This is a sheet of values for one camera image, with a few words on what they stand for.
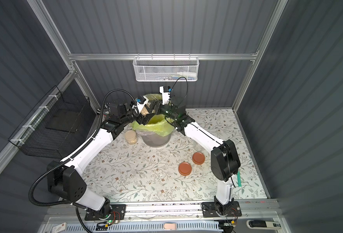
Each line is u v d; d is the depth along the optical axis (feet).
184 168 2.91
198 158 2.99
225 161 1.58
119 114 2.00
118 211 2.37
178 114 2.07
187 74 3.07
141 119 2.32
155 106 2.24
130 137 3.01
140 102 2.15
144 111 2.28
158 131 2.62
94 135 1.73
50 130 2.38
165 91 2.27
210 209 2.41
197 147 3.24
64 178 1.37
